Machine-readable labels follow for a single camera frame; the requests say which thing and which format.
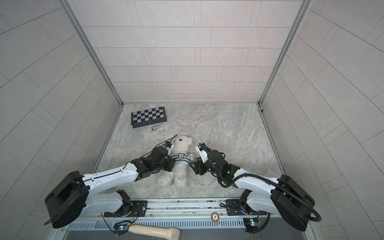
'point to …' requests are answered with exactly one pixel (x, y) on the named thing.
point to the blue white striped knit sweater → (181, 158)
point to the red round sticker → (215, 216)
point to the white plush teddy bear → (179, 174)
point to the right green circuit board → (252, 224)
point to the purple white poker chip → (170, 124)
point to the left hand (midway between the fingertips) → (179, 160)
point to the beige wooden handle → (172, 233)
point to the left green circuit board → (121, 227)
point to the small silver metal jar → (155, 127)
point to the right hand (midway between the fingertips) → (192, 165)
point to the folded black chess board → (148, 117)
